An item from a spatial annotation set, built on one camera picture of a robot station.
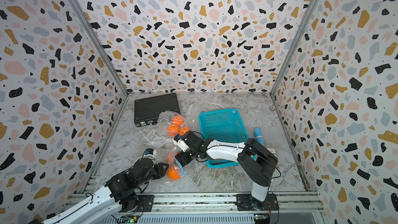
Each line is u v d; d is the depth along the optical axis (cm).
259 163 46
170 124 90
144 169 61
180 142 78
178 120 92
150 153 74
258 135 95
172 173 76
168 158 83
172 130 92
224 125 103
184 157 74
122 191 56
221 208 73
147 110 107
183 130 92
